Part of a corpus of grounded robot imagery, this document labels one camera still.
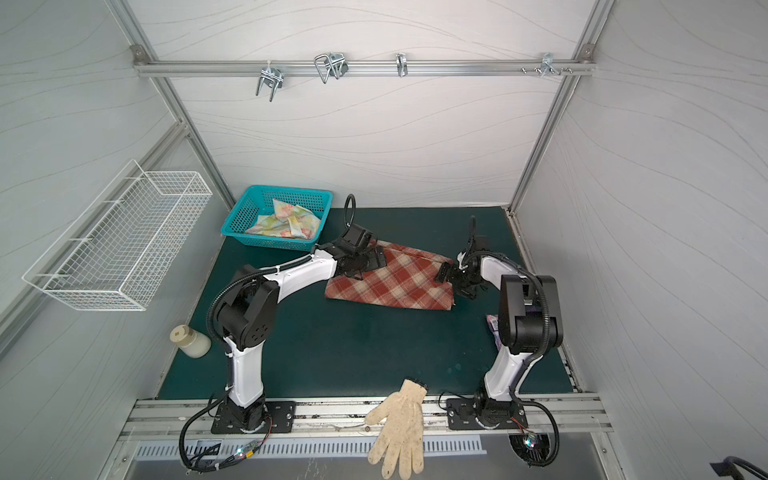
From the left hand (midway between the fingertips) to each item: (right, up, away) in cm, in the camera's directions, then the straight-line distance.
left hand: (382, 257), depth 96 cm
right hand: (+23, -7, +1) cm, 24 cm away
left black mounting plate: (-26, -35, -29) cm, 52 cm away
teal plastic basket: (-50, +21, +19) cm, 57 cm away
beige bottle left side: (-51, -22, -17) cm, 58 cm away
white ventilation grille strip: (+16, -43, -26) cm, 53 cm away
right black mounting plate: (+23, -38, -22) cm, 50 cm away
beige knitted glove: (+5, -41, -25) cm, 49 cm away
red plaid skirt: (+9, -8, +3) cm, 12 cm away
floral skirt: (-33, +12, +9) cm, 36 cm away
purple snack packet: (+34, -19, -7) cm, 40 cm away
